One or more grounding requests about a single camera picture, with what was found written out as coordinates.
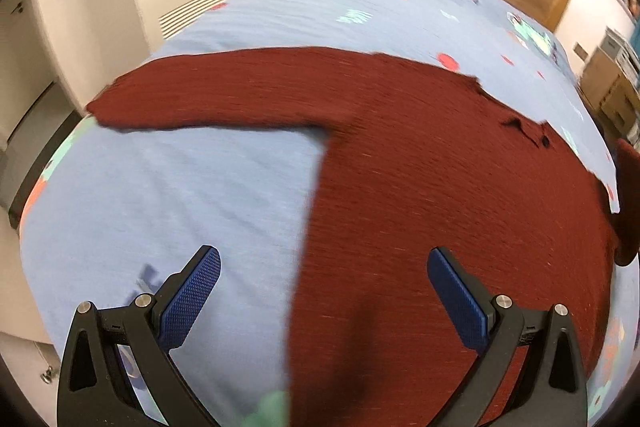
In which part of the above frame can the dark red knit sweater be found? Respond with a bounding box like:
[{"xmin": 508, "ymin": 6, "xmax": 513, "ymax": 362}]
[{"xmin": 89, "ymin": 48, "xmax": 639, "ymax": 426}]

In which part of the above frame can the blue patterned bed cover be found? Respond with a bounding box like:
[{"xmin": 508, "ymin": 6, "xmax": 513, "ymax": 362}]
[{"xmin": 21, "ymin": 0, "xmax": 620, "ymax": 426}]

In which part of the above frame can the wooden bedside cabinet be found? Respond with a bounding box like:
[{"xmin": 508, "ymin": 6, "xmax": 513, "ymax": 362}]
[{"xmin": 579, "ymin": 46, "xmax": 639, "ymax": 135}]

